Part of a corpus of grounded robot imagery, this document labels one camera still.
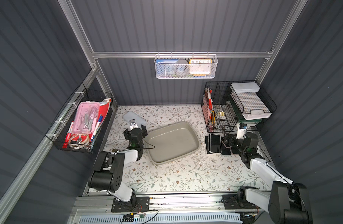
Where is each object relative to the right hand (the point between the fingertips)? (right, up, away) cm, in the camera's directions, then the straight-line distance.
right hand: (236, 133), depth 87 cm
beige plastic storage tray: (-43, -8, +12) cm, 45 cm away
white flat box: (+14, +33, +16) cm, 39 cm away
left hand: (-65, +4, +4) cm, 65 cm away
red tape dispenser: (-85, 0, -20) cm, 87 cm away
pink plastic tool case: (-85, +8, -16) cm, 87 cm away
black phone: (-16, -7, +9) cm, 20 cm away
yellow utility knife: (-8, +9, +22) cm, 25 cm away
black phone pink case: (-4, -13, +9) cm, 16 cm away
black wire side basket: (-91, +4, -24) cm, 94 cm away
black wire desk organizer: (+5, +22, +28) cm, 35 cm away
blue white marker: (-78, +9, -15) cm, 80 cm away
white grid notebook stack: (+15, +18, +6) cm, 24 cm away
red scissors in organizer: (-10, +23, +25) cm, 35 cm away
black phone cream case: (-11, -8, +7) cm, 15 cm away
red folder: (-79, +14, -10) cm, 81 cm away
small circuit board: (-63, -43, -15) cm, 77 cm away
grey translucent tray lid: (-76, +11, +25) cm, 81 cm away
